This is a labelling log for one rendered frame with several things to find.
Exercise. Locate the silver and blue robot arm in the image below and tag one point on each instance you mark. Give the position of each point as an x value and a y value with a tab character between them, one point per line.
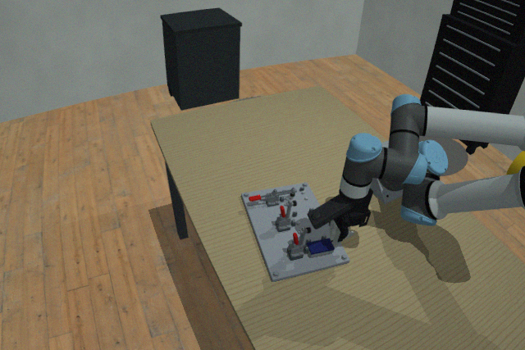
420	170

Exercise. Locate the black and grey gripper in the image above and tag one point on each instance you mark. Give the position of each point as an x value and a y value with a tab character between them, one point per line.
339	227

